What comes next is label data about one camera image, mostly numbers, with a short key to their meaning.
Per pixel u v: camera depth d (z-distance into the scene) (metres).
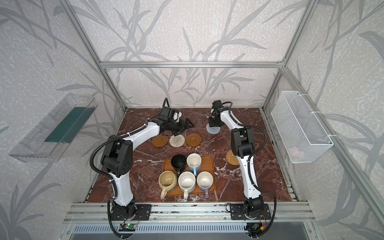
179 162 0.83
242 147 0.64
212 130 1.07
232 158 0.93
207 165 0.89
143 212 0.74
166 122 0.76
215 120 0.94
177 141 1.02
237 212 0.73
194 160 0.88
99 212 0.75
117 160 0.51
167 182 0.82
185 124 0.85
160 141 1.00
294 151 0.73
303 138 0.60
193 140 1.01
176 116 0.80
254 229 0.76
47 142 0.63
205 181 0.83
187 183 0.82
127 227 0.71
